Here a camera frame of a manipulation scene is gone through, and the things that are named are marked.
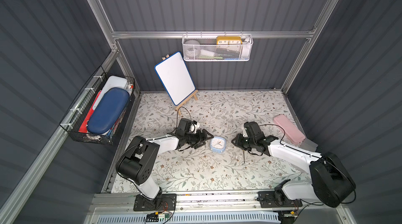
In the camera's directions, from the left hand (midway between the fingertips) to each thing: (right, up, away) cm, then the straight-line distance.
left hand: (211, 141), depth 87 cm
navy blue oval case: (-47, +18, -17) cm, 54 cm away
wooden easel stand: (-21, +21, +15) cm, 33 cm away
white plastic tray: (-50, +32, -9) cm, 60 cm away
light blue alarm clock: (+4, -2, +2) cm, 5 cm away
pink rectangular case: (+51, +4, +10) cm, 52 cm away
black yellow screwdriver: (+19, -9, +2) cm, 21 cm away
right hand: (+14, +1, +1) cm, 14 cm away
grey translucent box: (+58, -3, +4) cm, 58 cm away
